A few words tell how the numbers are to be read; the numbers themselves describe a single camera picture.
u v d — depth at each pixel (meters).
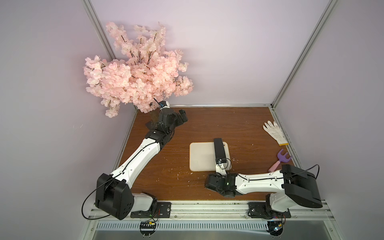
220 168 0.72
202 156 0.92
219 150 0.92
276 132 1.03
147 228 0.72
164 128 0.59
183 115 0.79
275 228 0.70
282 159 0.90
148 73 0.73
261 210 0.73
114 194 0.40
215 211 0.74
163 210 0.73
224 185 0.59
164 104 0.69
